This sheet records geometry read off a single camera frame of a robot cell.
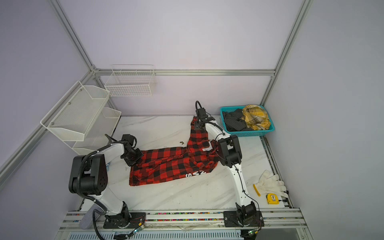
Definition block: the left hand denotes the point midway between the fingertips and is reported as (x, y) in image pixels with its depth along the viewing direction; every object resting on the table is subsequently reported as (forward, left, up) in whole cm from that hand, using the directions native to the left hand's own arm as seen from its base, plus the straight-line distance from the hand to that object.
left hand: (141, 161), depth 93 cm
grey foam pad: (-34, +18, +1) cm, 38 cm away
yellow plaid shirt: (+29, -78, +11) cm, 84 cm away
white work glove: (-14, -77, 0) cm, 79 cm away
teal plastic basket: (+19, -73, +6) cm, 75 cm away
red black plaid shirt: (+4, -38, -1) cm, 38 cm away
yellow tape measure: (-22, -77, 0) cm, 80 cm away
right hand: (+28, -38, +4) cm, 47 cm away
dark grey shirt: (+28, -62, +8) cm, 69 cm away
